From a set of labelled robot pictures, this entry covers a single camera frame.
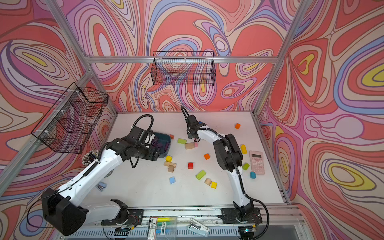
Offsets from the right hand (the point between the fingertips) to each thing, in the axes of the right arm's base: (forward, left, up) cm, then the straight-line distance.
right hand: (195, 135), depth 104 cm
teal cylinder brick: (-29, -32, -1) cm, 43 cm away
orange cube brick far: (+9, -32, -1) cm, 33 cm away
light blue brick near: (-30, +15, -3) cm, 33 cm away
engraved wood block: (-20, +18, -1) cm, 27 cm away
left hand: (-21, +22, +14) cm, 34 cm away
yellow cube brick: (-17, +18, 0) cm, 25 cm away
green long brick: (-27, -2, -2) cm, 27 cm away
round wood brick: (-32, -6, -1) cm, 32 cm away
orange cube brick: (-16, -7, -1) cm, 17 cm away
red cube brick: (-22, +4, 0) cm, 23 cm away
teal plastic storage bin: (-3, +21, +1) cm, 21 cm away
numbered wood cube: (-24, +16, -1) cm, 28 cm away
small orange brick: (0, +16, 0) cm, 16 cm away
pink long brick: (-7, 0, 0) cm, 7 cm away
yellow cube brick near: (-33, -9, -3) cm, 35 cm away
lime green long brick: (-4, +10, -1) cm, 11 cm away
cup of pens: (-23, +57, +15) cm, 63 cm away
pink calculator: (-21, -37, -1) cm, 43 cm away
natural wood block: (-8, +4, 0) cm, 9 cm away
